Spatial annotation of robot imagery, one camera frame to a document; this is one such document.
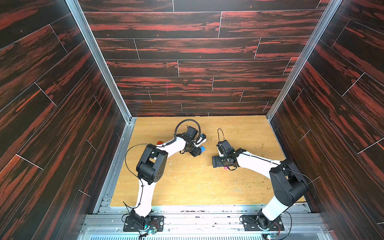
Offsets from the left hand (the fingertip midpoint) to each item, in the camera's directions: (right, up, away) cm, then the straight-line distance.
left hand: (199, 152), depth 99 cm
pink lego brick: (+14, -7, -16) cm, 22 cm away
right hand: (+14, -5, -5) cm, 15 cm away
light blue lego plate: (+2, +2, +2) cm, 4 cm away
